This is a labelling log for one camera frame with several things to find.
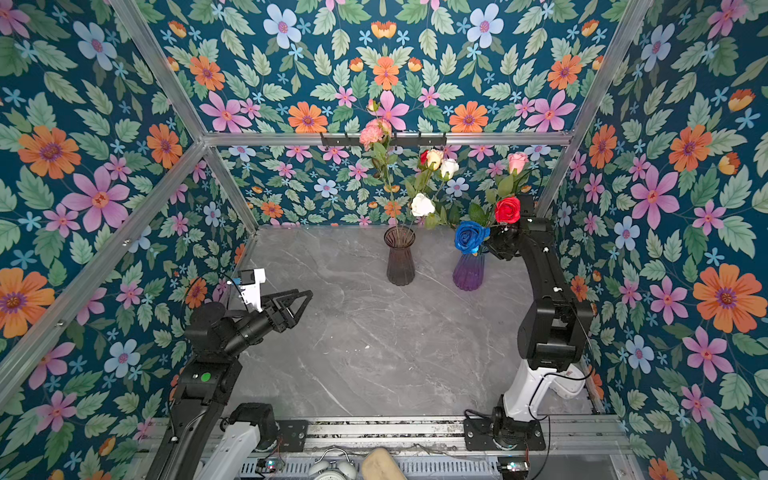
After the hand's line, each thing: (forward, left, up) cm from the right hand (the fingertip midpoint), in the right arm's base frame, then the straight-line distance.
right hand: (495, 238), depth 89 cm
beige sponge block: (-56, +31, -17) cm, 66 cm away
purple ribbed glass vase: (-4, +7, -11) cm, 14 cm away
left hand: (-27, +48, +9) cm, 56 cm away
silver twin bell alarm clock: (-55, +43, -21) cm, 73 cm away
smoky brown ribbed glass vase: (0, +29, -16) cm, 33 cm away
